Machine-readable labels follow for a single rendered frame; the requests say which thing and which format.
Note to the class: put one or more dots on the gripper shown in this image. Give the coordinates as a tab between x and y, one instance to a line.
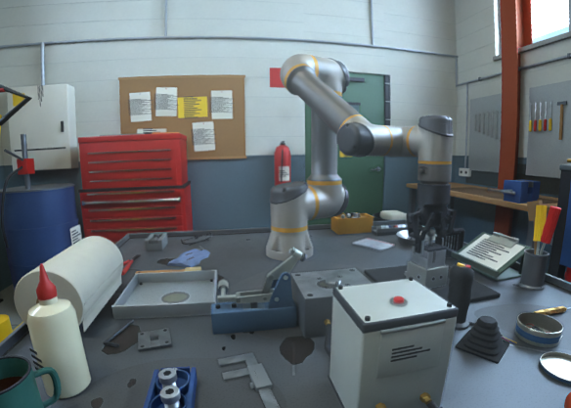
434	196

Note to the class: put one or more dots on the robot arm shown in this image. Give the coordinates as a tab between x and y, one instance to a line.
321	126

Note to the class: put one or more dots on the black finned block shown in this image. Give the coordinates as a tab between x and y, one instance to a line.
455	239

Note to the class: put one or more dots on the black joystick lever red top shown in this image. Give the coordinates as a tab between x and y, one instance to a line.
461	289

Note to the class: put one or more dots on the red push button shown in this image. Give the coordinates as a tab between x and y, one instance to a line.
397	299

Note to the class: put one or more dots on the dark grey test block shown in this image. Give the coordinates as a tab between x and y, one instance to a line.
314	307

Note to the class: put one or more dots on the grey clamp lever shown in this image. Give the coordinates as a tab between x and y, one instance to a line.
285	265

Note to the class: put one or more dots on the grey metal tray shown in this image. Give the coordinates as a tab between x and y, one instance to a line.
165	298

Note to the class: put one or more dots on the small grey block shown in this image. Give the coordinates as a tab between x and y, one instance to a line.
156	242

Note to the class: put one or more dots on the blue socket tray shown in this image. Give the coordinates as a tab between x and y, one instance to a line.
187	385

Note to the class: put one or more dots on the yellow block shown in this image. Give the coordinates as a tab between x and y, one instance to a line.
3	327

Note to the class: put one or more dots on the small metal dish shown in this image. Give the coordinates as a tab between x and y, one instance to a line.
403	235

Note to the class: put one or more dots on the white rag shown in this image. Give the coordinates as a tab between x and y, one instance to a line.
393	214

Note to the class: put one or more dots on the black marker case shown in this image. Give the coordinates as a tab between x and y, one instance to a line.
389	227

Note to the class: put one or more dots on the white paper pad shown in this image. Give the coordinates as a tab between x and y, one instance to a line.
374	243

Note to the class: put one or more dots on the black rubber mat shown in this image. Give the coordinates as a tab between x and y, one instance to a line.
388	275

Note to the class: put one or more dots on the wooden workbench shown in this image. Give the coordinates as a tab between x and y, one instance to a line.
482	196

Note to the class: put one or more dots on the green clipboard with paper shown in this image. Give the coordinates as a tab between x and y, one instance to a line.
490	252

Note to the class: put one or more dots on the green door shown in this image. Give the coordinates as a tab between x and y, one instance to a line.
370	185

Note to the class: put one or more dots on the yellow parts bin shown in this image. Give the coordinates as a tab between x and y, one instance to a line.
352	225

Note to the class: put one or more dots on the blue bench vise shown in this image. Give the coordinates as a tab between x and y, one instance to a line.
522	190

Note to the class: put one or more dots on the grey tool cup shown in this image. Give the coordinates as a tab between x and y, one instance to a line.
534	269

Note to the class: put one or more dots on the white control box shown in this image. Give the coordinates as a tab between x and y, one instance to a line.
392	345

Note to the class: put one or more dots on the black rubber boot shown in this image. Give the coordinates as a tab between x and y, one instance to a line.
484	339

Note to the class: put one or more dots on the grey tool pegboard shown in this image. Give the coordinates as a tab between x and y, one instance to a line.
546	153

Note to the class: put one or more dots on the orange steel column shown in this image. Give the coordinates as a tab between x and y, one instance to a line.
508	113

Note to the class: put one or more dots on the brass bit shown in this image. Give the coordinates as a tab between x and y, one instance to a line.
552	310

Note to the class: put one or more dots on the round tin blue band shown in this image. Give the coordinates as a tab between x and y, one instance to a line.
537	332

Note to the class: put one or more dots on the red fire extinguisher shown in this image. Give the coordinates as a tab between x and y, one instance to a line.
282	164

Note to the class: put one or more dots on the round metal lid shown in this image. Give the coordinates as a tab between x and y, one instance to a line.
557	368

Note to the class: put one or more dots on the grey caliper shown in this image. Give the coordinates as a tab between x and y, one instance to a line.
254	374

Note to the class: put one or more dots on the cork notice board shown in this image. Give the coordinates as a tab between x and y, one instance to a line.
223	135

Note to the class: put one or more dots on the safety glasses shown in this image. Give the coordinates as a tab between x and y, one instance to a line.
196	239

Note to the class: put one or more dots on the window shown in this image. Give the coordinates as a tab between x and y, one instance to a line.
548	10

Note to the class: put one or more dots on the wooden strip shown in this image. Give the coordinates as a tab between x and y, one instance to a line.
169	270

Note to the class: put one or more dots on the grey square plate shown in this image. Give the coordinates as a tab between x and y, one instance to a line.
154	339

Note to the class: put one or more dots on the red tool chest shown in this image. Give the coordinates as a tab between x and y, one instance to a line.
134	180

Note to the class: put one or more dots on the white paper towel roll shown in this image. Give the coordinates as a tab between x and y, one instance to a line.
71	274

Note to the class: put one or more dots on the white bottle red cap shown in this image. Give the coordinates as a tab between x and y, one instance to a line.
58	345

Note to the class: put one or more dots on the blue drum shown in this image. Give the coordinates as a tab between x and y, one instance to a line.
40	229

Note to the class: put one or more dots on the red drum pump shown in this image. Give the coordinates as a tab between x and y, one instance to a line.
25	166

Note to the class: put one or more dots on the green mug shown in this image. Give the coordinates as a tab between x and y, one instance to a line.
22	383

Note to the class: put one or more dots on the white wall socket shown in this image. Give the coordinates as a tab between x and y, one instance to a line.
464	172

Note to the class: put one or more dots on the grey wall panel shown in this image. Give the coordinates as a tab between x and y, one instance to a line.
485	149

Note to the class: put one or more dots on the red wall sign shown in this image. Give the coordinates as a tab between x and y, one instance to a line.
275	77

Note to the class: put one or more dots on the white wall cabinet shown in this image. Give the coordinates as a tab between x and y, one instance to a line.
44	122

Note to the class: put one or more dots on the red black frame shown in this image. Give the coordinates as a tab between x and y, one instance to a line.
20	101

